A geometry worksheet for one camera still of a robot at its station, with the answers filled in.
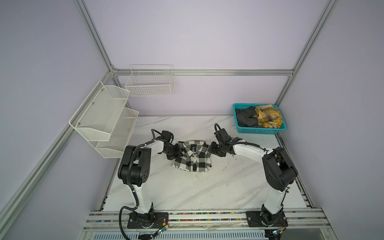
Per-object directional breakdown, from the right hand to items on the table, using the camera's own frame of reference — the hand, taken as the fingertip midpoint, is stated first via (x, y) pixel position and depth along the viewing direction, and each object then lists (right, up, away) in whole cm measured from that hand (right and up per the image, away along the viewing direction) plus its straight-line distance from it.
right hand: (208, 150), depth 94 cm
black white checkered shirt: (-8, -4, -1) cm, 9 cm away
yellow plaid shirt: (+44, +23, +11) cm, 50 cm away
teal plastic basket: (+35, +13, +10) cm, 38 cm away
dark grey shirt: (+30, +23, +16) cm, 41 cm away
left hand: (-17, -3, +2) cm, 18 cm away
